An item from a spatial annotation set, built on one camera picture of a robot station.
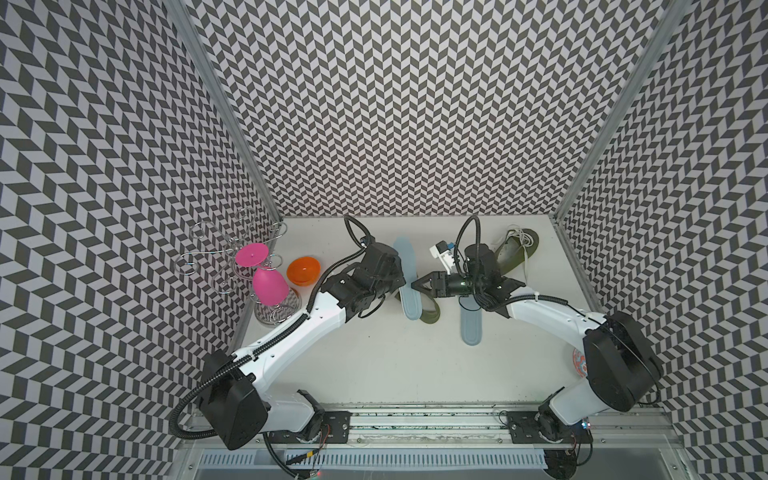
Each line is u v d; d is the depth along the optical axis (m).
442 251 0.75
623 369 0.44
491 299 0.64
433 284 0.72
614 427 0.75
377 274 0.58
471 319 0.91
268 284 0.74
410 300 0.81
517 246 1.01
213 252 0.84
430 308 0.90
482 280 0.66
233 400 0.38
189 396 0.38
